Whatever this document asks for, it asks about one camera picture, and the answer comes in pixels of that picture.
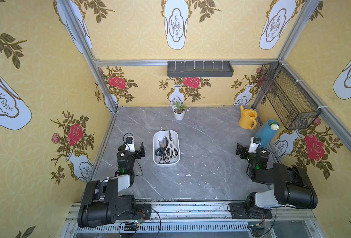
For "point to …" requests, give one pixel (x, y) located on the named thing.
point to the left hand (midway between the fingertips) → (132, 142)
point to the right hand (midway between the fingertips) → (241, 144)
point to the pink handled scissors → (164, 159)
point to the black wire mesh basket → (291, 106)
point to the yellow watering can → (248, 117)
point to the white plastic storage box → (157, 136)
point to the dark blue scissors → (159, 151)
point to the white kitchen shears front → (170, 148)
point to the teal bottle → (267, 133)
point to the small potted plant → (179, 110)
